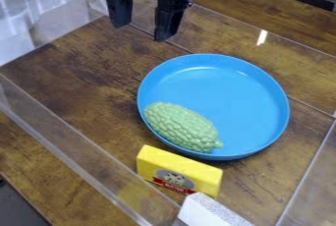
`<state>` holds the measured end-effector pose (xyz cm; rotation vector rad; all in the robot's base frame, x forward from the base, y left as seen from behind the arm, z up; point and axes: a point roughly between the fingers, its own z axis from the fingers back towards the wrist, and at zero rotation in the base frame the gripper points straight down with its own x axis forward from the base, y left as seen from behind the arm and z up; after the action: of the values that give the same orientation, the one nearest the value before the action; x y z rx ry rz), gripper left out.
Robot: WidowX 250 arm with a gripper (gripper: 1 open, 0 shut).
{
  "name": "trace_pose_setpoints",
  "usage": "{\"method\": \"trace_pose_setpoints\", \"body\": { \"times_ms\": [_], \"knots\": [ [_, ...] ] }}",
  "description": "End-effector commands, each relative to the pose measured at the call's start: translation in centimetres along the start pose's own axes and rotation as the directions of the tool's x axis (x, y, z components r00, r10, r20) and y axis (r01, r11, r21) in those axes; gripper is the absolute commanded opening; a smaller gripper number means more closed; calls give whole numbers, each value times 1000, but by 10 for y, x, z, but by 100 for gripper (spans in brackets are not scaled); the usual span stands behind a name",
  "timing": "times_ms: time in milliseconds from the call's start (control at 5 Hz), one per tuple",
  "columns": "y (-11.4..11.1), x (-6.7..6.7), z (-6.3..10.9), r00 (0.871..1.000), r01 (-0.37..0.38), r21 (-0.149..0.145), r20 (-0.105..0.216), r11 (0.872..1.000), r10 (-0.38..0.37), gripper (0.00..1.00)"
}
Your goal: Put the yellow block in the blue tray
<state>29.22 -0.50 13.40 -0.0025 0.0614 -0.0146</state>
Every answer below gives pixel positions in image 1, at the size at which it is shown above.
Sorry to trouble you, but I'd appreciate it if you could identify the blue round tray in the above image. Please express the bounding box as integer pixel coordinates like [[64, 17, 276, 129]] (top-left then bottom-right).
[[136, 53, 291, 161]]

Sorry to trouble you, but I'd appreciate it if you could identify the green bitter melon toy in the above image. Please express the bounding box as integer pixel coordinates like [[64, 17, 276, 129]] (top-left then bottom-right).
[[144, 102, 223, 153]]

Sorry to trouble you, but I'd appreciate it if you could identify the yellow butter block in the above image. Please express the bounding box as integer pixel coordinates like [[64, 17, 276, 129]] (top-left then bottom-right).
[[136, 145, 223, 198]]

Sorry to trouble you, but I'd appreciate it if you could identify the white sponge block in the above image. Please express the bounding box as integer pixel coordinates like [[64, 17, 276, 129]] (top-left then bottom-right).
[[178, 193, 255, 226]]

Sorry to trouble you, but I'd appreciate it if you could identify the white lattice curtain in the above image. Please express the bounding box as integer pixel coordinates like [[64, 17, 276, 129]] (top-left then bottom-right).
[[0, 0, 107, 41]]

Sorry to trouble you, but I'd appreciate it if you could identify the clear acrylic enclosure wall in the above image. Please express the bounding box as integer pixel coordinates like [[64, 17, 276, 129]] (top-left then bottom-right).
[[0, 0, 336, 226]]

